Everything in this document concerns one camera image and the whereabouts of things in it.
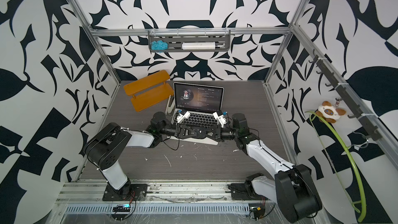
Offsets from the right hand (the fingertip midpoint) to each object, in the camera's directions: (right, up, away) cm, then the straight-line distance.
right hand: (200, 133), depth 76 cm
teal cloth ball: (-24, +47, +15) cm, 55 cm away
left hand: (-3, 0, 0) cm, 3 cm away
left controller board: (-37, -34, -3) cm, 50 cm away
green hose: (+52, -19, -23) cm, 60 cm away
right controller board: (+26, -33, -5) cm, 42 cm away
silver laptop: (0, -3, -1) cm, 3 cm away
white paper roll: (-1, +47, +13) cm, 49 cm away
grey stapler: (-20, +12, +31) cm, 39 cm away
